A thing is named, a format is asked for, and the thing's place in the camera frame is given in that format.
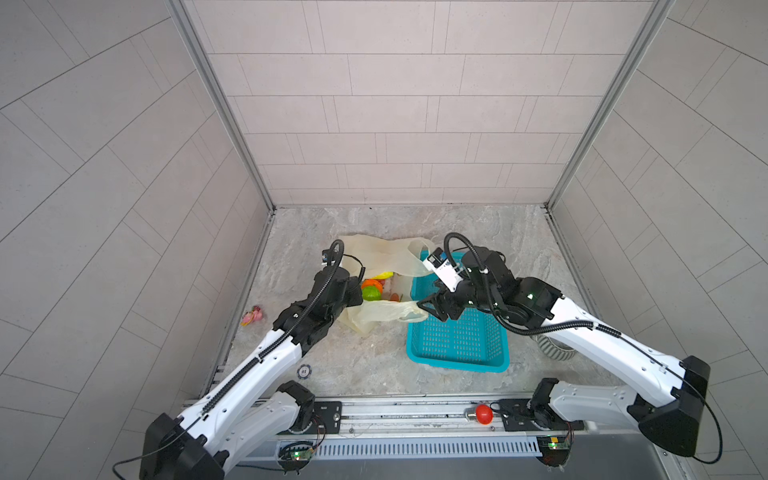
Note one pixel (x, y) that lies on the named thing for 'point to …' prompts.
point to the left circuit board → (296, 453)
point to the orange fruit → (372, 282)
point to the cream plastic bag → (382, 254)
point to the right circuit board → (555, 450)
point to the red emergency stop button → (484, 414)
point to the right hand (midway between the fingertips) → (426, 297)
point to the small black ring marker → (304, 371)
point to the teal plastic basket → (473, 341)
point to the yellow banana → (385, 275)
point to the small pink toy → (256, 314)
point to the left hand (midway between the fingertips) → (364, 277)
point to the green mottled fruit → (370, 293)
